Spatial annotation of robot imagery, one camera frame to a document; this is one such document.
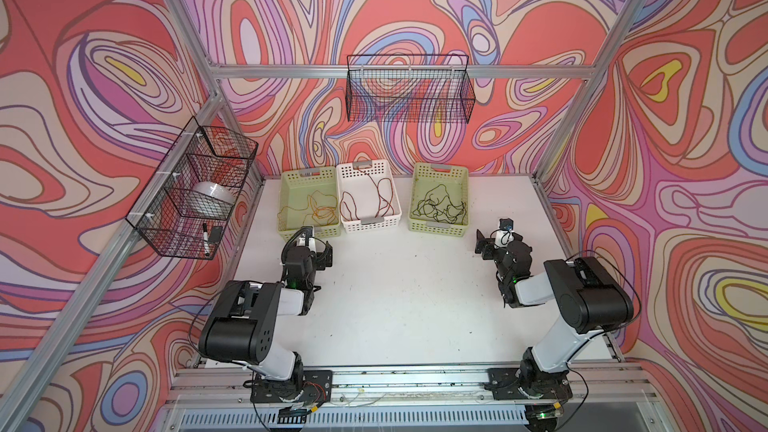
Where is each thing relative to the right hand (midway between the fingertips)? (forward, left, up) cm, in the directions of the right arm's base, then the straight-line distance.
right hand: (493, 235), depth 96 cm
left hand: (-1, +58, +2) cm, 58 cm away
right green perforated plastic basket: (+31, +19, -3) cm, 37 cm away
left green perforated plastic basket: (+26, +71, -4) cm, 75 cm away
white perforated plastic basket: (+22, +42, -4) cm, 47 cm away
